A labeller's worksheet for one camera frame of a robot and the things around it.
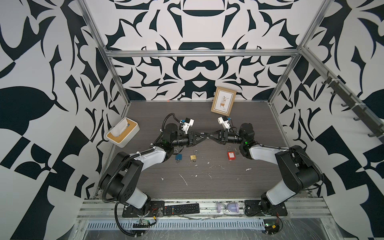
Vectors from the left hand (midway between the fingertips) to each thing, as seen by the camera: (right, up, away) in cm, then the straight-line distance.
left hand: (207, 135), depth 76 cm
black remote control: (-15, -35, -3) cm, 39 cm away
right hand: (+1, -1, 0) cm, 2 cm away
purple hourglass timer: (+12, -34, -4) cm, 36 cm away
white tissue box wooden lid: (-51, -1, +19) cm, 55 cm away
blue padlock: (-16, -15, +15) cm, 27 cm away
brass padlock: (-7, -15, +15) cm, 23 cm away
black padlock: (0, 0, +1) cm, 1 cm away
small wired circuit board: (-31, -42, -4) cm, 52 cm away
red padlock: (+16, -14, +15) cm, 26 cm away
